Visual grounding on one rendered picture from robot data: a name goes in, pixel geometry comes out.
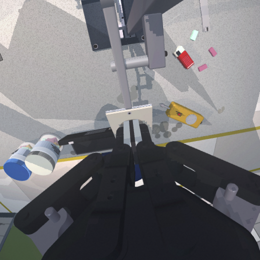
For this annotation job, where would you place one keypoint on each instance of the grey slatted tray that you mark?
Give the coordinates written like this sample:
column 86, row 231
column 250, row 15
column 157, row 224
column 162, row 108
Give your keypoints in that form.
column 5, row 223

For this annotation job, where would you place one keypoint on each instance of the green flat block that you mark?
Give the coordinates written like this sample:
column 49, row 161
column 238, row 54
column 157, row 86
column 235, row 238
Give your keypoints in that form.
column 14, row 245

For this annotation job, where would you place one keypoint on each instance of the white box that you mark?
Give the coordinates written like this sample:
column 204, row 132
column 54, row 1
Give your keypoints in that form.
column 256, row 113

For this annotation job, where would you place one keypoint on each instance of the clear jar with blue lid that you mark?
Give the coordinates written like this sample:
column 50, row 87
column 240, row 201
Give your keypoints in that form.
column 17, row 169

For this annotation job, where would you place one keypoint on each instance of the red and white lighter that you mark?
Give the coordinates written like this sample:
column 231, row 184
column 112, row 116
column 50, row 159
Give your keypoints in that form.
column 185, row 60

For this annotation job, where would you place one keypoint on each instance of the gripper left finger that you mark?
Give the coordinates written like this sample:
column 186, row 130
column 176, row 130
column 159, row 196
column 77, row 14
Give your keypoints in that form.
column 113, row 174

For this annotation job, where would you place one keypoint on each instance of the mint green tablet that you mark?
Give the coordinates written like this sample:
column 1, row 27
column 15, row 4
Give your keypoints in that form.
column 194, row 35

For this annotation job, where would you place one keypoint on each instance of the pink tablet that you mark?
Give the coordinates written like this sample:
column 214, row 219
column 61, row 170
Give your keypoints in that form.
column 212, row 51
column 202, row 67

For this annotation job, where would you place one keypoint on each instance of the blue round object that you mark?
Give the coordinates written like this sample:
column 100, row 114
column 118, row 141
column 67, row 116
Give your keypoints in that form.
column 139, row 172

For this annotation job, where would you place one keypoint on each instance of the black flat stapler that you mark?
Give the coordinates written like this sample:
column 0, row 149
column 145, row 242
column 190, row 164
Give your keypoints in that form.
column 91, row 140

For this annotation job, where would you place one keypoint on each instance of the clear jar with white lid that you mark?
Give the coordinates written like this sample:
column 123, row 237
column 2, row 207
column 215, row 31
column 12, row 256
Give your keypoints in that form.
column 41, row 160

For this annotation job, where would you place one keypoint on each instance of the dark flat object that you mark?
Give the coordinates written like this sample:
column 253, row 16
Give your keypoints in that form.
column 1, row 57

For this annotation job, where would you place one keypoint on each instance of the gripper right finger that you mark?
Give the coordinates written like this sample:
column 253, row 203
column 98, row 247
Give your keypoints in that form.
column 156, row 174

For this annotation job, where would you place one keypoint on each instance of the grey flat strip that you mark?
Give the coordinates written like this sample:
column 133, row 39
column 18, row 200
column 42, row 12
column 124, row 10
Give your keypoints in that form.
column 204, row 14

